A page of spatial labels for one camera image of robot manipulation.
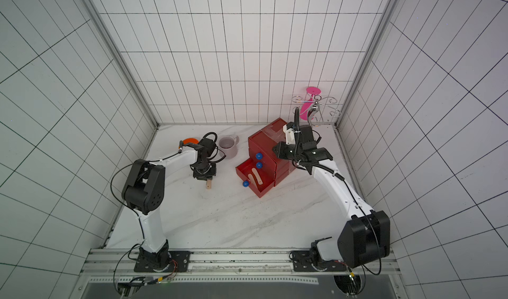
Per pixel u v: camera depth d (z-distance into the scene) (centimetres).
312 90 98
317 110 90
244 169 98
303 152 60
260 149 82
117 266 69
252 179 94
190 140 108
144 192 51
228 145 106
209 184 92
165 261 68
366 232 41
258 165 88
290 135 73
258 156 82
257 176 95
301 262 72
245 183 90
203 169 81
